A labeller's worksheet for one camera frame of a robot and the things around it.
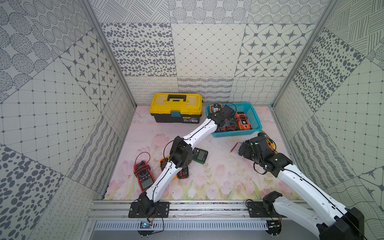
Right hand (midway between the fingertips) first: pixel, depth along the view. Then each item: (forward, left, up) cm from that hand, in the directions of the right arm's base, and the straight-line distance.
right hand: (248, 151), depth 81 cm
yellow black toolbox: (+30, +43, +5) cm, 52 cm away
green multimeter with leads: (+25, +5, -8) cm, 27 cm away
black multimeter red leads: (-9, +36, -10) cm, 38 cm away
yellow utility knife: (+15, -19, -11) cm, 27 cm away
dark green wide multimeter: (+2, +27, -10) cm, 29 cm away
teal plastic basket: (+36, -10, -5) cm, 37 cm away
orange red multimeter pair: (+23, +18, +11) cm, 31 cm away
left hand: (+24, +13, 0) cm, 27 cm away
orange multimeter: (+29, -4, -8) cm, 30 cm away
